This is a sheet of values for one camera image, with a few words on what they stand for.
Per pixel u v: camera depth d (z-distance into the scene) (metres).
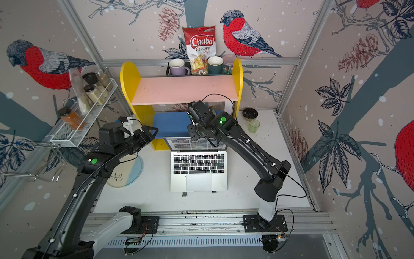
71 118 0.66
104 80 0.86
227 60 0.83
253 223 0.73
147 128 0.62
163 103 0.71
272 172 0.43
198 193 0.82
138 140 0.59
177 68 0.81
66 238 0.37
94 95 0.76
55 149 0.60
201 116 0.50
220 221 0.76
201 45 0.79
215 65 0.80
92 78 0.77
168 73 0.90
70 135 0.70
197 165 0.73
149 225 0.73
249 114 1.13
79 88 0.75
